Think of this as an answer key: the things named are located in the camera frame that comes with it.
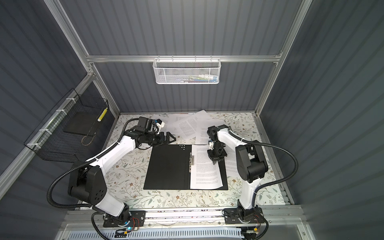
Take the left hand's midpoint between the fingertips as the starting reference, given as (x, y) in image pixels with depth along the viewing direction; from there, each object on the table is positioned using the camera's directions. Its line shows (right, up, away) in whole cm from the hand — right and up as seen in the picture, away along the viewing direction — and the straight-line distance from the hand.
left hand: (170, 140), depth 85 cm
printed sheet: (+20, -21, +3) cm, 29 cm away
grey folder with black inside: (-2, -18, +5) cm, 19 cm away
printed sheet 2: (+9, +7, +27) cm, 29 cm away
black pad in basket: (-42, +10, -11) cm, 45 cm away
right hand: (+27, -14, +4) cm, 31 cm away
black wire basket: (-47, +5, -12) cm, 49 cm away
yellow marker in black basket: (-37, +14, -4) cm, 40 cm away
